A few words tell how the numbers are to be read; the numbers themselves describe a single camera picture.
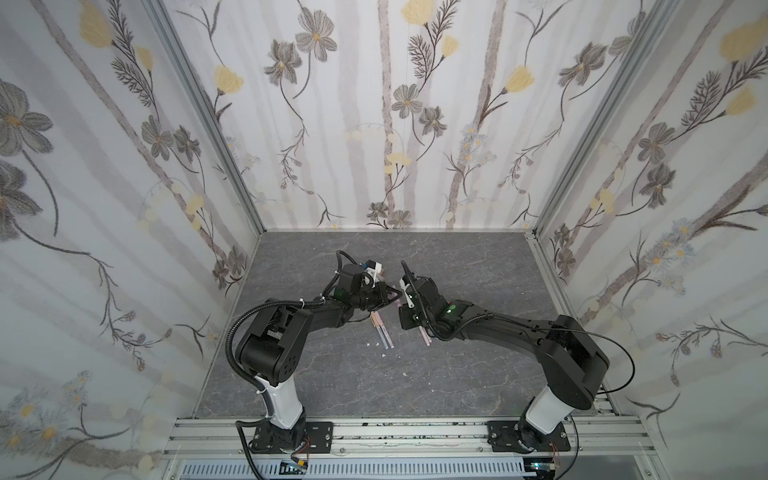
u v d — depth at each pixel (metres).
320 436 0.73
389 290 0.86
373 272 0.87
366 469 0.70
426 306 0.67
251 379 0.50
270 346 0.48
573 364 0.45
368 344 0.91
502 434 0.74
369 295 0.82
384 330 0.93
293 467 0.72
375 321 0.95
